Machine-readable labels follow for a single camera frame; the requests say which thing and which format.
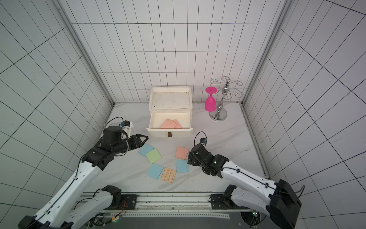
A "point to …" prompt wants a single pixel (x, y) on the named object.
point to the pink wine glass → (210, 104)
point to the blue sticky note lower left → (155, 171)
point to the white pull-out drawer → (157, 118)
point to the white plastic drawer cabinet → (170, 99)
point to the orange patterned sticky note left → (168, 175)
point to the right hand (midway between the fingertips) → (189, 158)
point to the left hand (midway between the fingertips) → (143, 141)
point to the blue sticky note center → (182, 166)
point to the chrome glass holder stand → (220, 113)
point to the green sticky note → (153, 155)
